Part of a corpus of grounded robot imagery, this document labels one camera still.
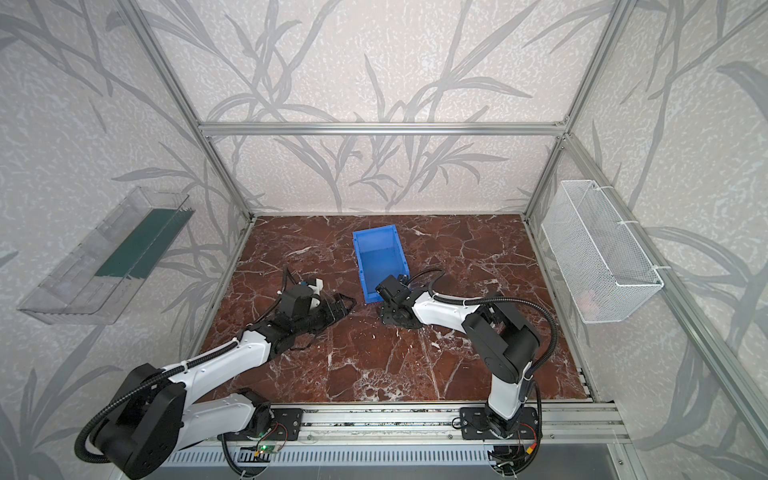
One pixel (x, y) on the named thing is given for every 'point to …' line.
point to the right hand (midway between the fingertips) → (391, 307)
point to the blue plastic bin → (379, 256)
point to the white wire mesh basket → (604, 272)
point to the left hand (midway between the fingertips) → (352, 300)
